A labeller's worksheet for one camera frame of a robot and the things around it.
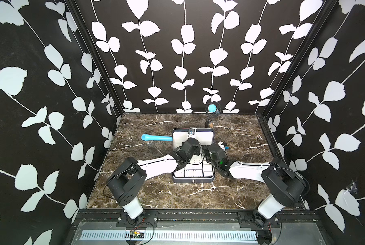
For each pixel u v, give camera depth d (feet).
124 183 1.47
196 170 2.75
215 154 2.26
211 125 3.72
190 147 2.13
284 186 1.50
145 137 3.32
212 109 2.87
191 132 2.49
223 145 2.73
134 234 2.32
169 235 2.30
